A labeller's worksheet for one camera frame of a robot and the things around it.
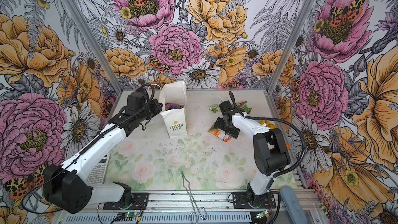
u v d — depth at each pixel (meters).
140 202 0.73
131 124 0.57
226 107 0.76
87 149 0.46
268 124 0.53
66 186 0.39
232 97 0.76
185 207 0.73
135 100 0.59
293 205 0.71
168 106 0.96
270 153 0.47
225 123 0.77
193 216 0.71
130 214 0.71
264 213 0.72
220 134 0.94
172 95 0.92
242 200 0.74
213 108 1.05
